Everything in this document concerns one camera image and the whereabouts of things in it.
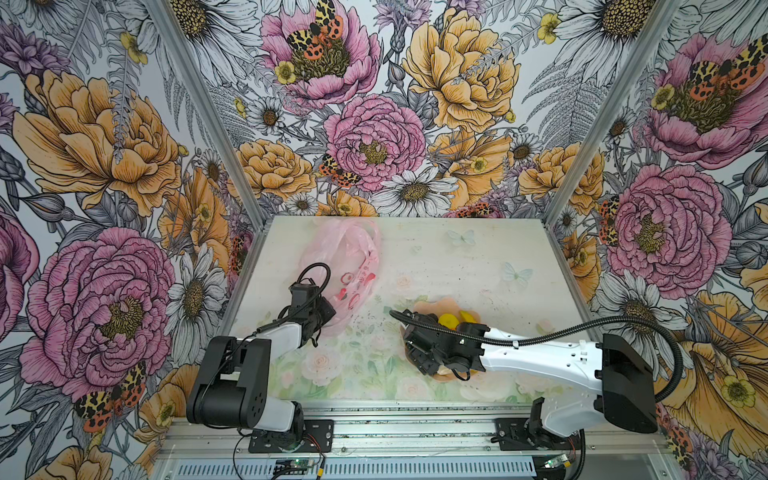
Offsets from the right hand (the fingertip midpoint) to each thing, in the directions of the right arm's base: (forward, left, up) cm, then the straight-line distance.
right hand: (429, 354), depth 79 cm
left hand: (+16, +29, -7) cm, 34 cm away
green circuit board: (-22, +33, -8) cm, 41 cm away
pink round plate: (+17, -6, -5) cm, 19 cm away
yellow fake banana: (+11, -12, -1) cm, 16 cm away
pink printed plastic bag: (+40, +28, -7) cm, 49 cm away
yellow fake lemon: (+11, -7, -2) cm, 13 cm away
